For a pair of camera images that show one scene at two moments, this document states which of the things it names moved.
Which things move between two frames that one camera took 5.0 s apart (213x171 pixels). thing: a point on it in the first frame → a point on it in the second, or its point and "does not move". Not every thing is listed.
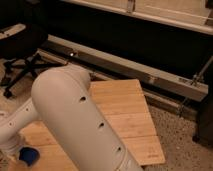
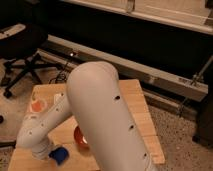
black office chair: x=19 y=45 does not move
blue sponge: x=29 y=155 → x=60 y=154
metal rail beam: x=108 y=65 does not move
